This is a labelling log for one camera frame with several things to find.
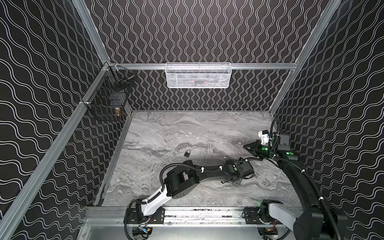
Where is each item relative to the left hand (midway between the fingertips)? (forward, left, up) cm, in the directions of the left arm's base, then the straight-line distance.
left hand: (241, 182), depth 83 cm
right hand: (+14, -1, +15) cm, 21 cm away
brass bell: (+26, +69, +29) cm, 79 cm away
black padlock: (+18, +31, -1) cm, 36 cm away
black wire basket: (+43, +83, +24) cm, 96 cm away
